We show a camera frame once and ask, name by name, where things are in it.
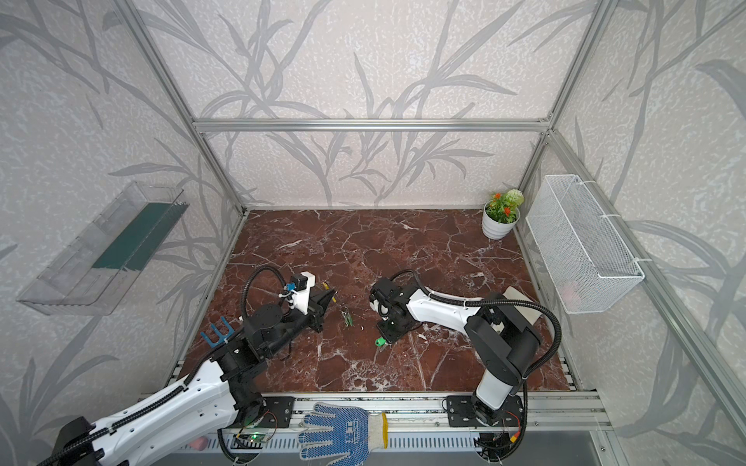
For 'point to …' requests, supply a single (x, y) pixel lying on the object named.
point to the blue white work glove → (355, 431)
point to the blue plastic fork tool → (220, 338)
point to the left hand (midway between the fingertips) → (337, 285)
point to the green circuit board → (257, 437)
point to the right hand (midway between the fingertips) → (388, 326)
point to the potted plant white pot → (495, 230)
